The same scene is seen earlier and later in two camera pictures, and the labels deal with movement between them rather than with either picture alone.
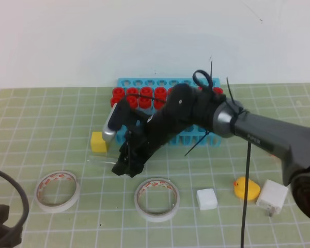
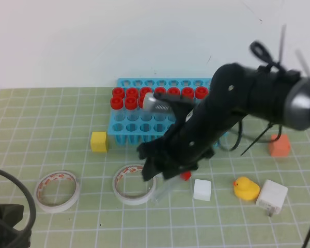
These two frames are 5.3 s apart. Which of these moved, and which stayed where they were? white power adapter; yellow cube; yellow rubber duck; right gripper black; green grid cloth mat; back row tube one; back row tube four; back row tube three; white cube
Moved: white cube; right gripper black
Stayed: yellow cube; yellow rubber duck; back row tube one; white power adapter; green grid cloth mat; back row tube four; back row tube three
